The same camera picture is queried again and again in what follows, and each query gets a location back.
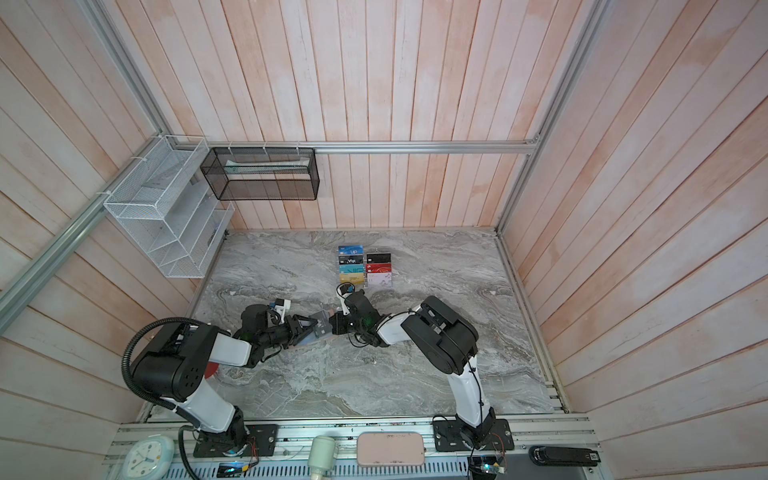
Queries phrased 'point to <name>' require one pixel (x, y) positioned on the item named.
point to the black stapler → (563, 456)
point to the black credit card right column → (379, 258)
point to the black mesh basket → (263, 174)
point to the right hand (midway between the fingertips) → (328, 321)
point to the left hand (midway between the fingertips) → (316, 329)
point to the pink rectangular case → (388, 448)
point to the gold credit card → (357, 278)
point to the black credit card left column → (350, 259)
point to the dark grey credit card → (322, 326)
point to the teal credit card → (351, 268)
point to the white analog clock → (151, 458)
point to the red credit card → (379, 268)
